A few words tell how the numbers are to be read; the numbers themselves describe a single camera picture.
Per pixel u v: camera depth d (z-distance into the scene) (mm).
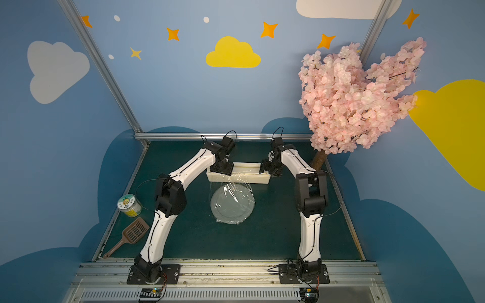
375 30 748
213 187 981
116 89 936
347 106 662
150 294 733
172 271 760
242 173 977
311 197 565
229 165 887
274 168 860
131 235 840
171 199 595
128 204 857
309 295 732
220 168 856
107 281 749
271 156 893
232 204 937
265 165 904
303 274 671
